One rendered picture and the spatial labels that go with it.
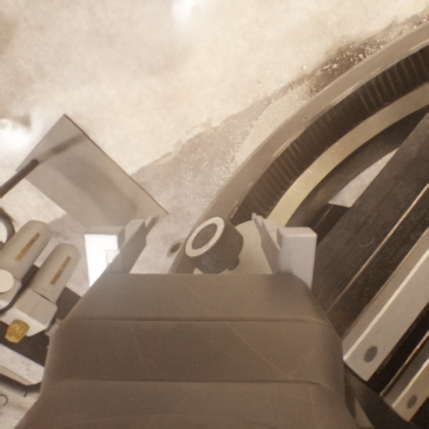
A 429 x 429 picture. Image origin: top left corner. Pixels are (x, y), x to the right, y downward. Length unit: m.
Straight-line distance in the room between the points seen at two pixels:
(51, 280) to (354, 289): 0.71
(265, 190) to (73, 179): 0.74
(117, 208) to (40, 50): 0.49
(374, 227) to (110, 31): 0.74
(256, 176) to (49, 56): 0.67
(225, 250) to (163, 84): 0.62
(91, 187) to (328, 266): 0.90
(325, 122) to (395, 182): 0.24
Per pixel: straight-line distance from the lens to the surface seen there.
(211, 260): 0.25
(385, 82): 0.49
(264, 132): 0.83
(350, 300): 0.19
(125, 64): 0.84
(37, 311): 0.77
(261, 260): 0.27
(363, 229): 0.22
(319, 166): 0.45
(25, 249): 0.81
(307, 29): 0.78
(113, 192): 1.02
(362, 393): 0.33
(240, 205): 0.39
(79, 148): 0.98
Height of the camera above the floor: 0.76
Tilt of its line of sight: 51 degrees down
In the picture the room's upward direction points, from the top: 169 degrees counter-clockwise
